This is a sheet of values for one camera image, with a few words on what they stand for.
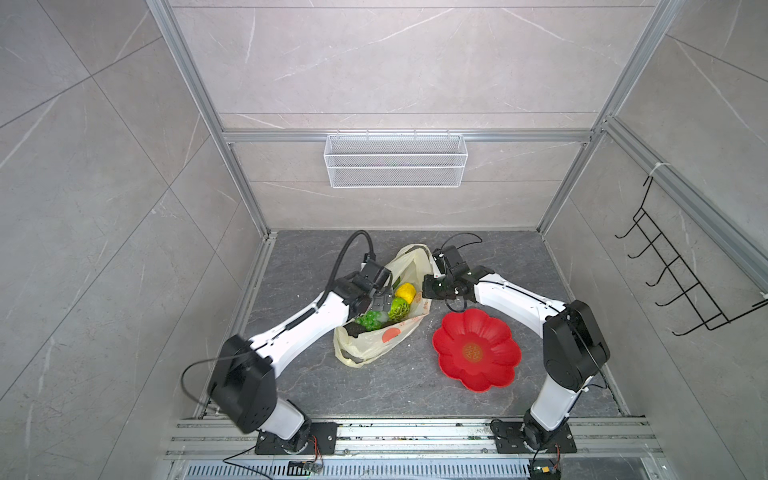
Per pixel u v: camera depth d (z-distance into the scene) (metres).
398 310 0.90
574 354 0.47
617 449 0.76
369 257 0.75
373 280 0.64
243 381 0.42
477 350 0.88
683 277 0.67
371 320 0.92
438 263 0.74
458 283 0.67
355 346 0.82
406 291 0.95
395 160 1.00
